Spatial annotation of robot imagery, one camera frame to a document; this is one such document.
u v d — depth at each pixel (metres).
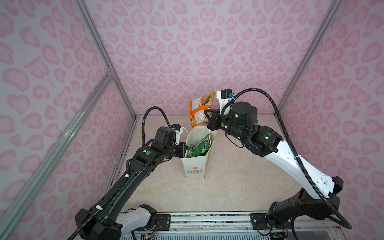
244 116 0.41
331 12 0.71
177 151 0.64
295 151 0.41
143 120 0.53
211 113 0.59
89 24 0.73
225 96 0.49
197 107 0.64
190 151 0.85
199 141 0.86
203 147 0.78
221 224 0.74
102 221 0.37
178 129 0.66
